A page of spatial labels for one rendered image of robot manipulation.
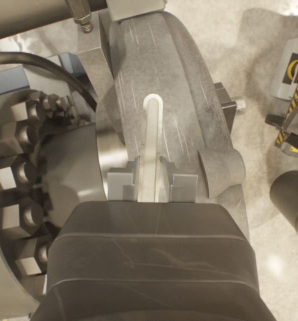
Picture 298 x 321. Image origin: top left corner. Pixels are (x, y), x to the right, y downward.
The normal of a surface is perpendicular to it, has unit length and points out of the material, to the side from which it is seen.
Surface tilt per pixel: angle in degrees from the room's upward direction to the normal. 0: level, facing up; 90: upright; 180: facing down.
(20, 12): 36
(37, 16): 54
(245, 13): 0
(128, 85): 49
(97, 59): 40
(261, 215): 0
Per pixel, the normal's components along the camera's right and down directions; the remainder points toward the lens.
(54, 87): 0.03, 0.36
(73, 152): -0.22, -0.50
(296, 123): -0.31, 0.33
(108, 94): 0.17, 0.86
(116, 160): -0.11, -0.22
